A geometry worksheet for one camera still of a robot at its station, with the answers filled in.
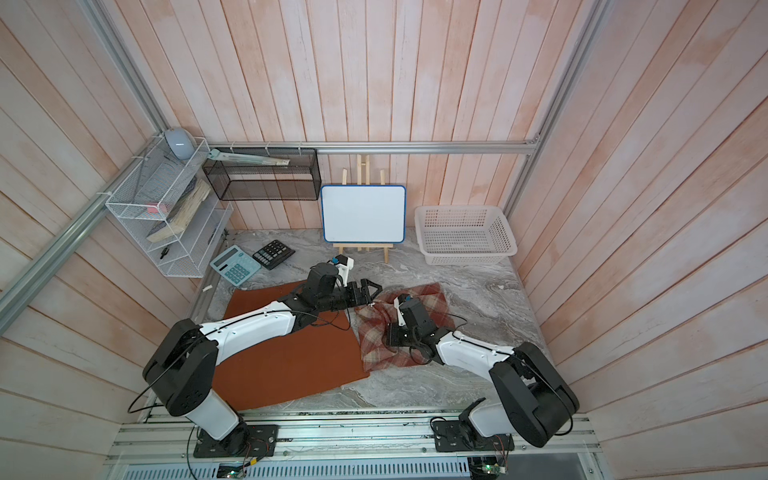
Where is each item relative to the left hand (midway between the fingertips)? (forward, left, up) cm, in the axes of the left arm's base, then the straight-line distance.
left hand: (373, 296), depth 84 cm
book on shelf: (+20, +52, +18) cm, 59 cm away
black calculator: (+26, +38, -13) cm, 48 cm away
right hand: (-5, -4, -11) cm, 13 cm away
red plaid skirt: (-2, 0, -10) cm, 11 cm away
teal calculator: (+21, +51, -13) cm, 56 cm away
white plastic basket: (+37, -36, -13) cm, 54 cm away
